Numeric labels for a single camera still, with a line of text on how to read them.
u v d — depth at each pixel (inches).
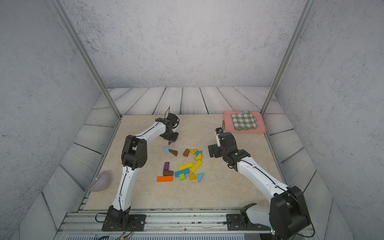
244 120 45.4
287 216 15.7
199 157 37.7
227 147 24.6
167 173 35.6
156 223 29.3
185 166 36.2
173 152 38.9
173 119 35.3
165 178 34.8
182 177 34.0
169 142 40.4
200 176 34.3
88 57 34.9
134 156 24.8
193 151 38.8
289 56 34.2
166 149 38.9
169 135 36.1
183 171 35.9
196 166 36.1
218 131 29.2
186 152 38.9
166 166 36.8
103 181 31.1
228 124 46.1
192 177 34.8
